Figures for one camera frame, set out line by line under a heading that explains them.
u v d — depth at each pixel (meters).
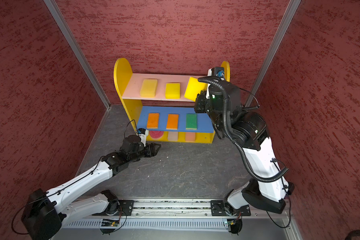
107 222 0.73
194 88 0.54
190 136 0.99
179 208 0.76
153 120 0.92
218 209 0.74
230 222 0.72
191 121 0.92
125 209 0.74
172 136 1.00
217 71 0.41
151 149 0.70
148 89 0.70
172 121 0.91
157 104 1.26
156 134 0.97
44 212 0.38
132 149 0.62
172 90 0.69
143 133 0.71
